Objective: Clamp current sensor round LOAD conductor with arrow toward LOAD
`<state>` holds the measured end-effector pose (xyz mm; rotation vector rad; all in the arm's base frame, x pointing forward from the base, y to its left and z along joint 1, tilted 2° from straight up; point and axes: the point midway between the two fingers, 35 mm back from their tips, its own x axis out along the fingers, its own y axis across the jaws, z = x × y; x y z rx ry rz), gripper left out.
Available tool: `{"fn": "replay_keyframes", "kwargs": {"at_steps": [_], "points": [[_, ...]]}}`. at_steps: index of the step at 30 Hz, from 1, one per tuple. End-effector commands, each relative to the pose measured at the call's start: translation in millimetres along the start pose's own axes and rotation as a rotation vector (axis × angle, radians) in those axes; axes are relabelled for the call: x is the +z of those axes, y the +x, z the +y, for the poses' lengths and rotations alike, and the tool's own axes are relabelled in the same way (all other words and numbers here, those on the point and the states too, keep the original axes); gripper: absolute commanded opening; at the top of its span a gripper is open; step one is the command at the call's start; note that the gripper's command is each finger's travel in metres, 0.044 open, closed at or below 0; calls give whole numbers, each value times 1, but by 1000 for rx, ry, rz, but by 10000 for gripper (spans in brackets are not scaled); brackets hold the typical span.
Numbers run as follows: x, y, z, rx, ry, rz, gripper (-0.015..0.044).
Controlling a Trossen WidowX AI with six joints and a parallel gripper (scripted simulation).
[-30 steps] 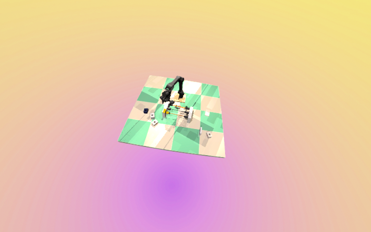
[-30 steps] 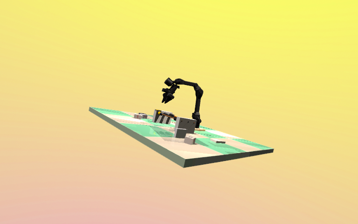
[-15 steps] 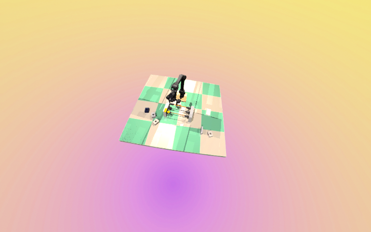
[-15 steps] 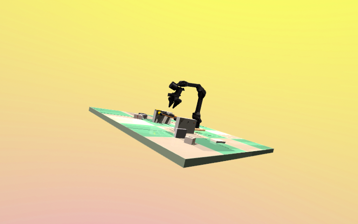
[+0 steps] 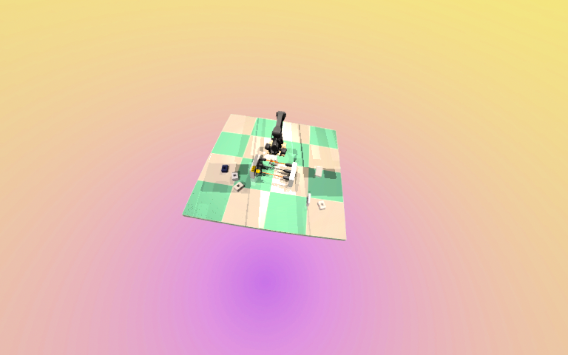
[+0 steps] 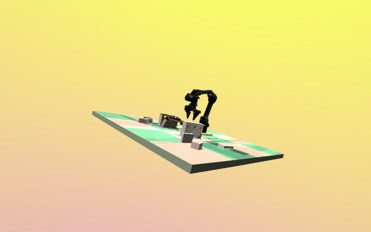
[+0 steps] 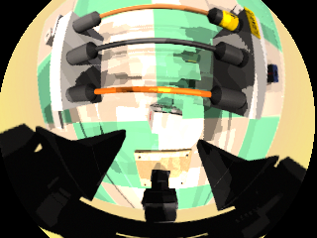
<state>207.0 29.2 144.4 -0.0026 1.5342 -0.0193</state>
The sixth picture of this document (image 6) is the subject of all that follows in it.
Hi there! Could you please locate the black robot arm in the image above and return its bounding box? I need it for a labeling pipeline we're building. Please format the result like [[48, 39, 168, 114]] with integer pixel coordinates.
[[185, 89, 217, 133]]

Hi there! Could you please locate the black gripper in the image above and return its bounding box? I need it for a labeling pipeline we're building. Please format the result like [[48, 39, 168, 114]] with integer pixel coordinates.
[[184, 102, 201, 120]]

